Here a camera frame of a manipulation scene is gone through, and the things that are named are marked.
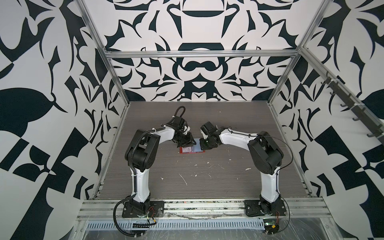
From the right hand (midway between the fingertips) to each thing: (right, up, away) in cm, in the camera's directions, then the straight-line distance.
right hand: (202, 145), depth 95 cm
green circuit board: (+31, -33, -24) cm, 51 cm away
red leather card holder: (-13, -3, -2) cm, 14 cm away
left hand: (-4, +3, 0) cm, 5 cm away
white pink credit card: (-10, -2, -2) cm, 10 cm away
